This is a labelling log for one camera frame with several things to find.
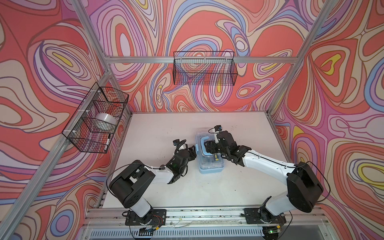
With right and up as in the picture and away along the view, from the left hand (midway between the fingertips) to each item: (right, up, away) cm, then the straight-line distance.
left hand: (194, 147), depth 90 cm
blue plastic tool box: (+9, -10, +1) cm, 13 cm away
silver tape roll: (-43, +15, -20) cm, 49 cm away
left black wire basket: (-53, +10, -21) cm, 58 cm away
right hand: (+9, +1, -3) cm, 10 cm away
